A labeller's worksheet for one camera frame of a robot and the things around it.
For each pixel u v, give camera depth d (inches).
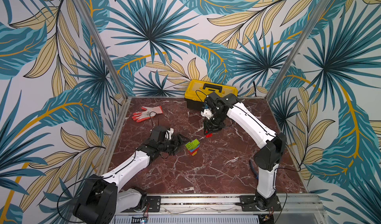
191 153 34.4
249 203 28.7
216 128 27.2
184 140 29.8
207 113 29.9
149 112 42.9
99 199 15.5
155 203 28.8
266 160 21.6
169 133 26.7
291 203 30.2
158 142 25.3
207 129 27.1
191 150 32.2
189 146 31.0
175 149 28.8
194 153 34.8
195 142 32.3
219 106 22.7
